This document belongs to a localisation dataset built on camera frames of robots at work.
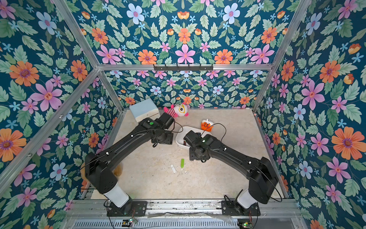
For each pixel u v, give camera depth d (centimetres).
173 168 88
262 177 41
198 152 57
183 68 93
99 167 42
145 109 100
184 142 99
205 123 104
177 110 111
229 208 73
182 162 91
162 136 65
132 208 68
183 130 100
